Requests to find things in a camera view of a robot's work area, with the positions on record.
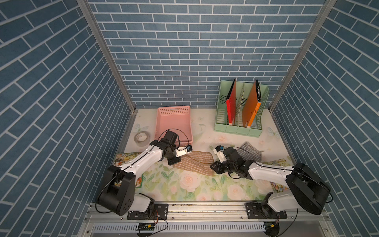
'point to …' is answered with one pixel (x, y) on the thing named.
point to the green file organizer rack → (243, 90)
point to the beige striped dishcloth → (199, 162)
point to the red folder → (231, 100)
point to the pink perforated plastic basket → (177, 119)
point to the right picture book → (282, 162)
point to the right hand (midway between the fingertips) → (211, 166)
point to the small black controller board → (145, 226)
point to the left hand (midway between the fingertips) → (180, 155)
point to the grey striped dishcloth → (249, 152)
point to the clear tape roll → (142, 138)
